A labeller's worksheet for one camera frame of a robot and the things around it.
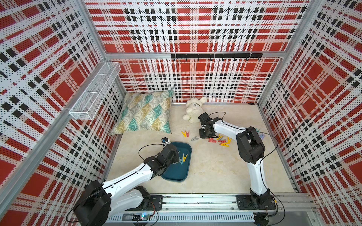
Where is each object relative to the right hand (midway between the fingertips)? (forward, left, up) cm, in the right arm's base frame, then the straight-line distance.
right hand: (205, 134), depth 99 cm
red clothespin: (-5, -12, -2) cm, 13 cm away
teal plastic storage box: (-27, +17, +3) cm, 32 cm away
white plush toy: (+16, +8, +9) cm, 20 cm away
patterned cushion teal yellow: (+10, +41, +16) cm, 45 cm away
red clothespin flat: (-4, -5, -1) cm, 6 cm away
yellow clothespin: (-18, +15, 0) cm, 23 cm away
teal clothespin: (-19, +17, -1) cm, 25 cm away
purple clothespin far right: (-4, -38, +4) cm, 38 cm away
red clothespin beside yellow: (+1, +13, -2) cm, 13 cm away
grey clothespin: (-3, +8, -1) cm, 8 cm away
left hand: (-16, +19, +5) cm, 25 cm away
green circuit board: (-48, +36, 0) cm, 60 cm away
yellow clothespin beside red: (+2, +15, -1) cm, 15 cm away
